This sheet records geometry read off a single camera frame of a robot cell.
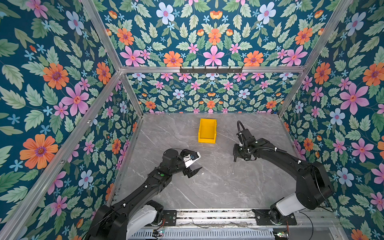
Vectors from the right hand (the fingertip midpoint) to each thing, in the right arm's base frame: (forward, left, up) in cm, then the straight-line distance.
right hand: (234, 152), depth 88 cm
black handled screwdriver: (-4, 0, -1) cm, 4 cm away
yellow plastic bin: (+22, +15, -7) cm, 28 cm away
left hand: (-6, +21, +7) cm, 23 cm away
